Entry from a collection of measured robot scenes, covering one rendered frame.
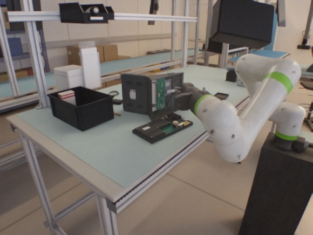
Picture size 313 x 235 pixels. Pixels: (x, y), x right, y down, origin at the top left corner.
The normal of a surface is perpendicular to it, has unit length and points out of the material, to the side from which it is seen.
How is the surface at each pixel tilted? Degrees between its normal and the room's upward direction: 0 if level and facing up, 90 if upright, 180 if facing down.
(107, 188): 0
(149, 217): 0
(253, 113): 30
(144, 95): 90
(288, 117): 89
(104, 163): 0
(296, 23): 90
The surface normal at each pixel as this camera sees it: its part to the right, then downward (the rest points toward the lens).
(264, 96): -0.20, -0.55
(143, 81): -0.40, 0.37
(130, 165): 0.00, -0.91
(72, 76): 0.78, 0.26
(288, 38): -0.63, 0.32
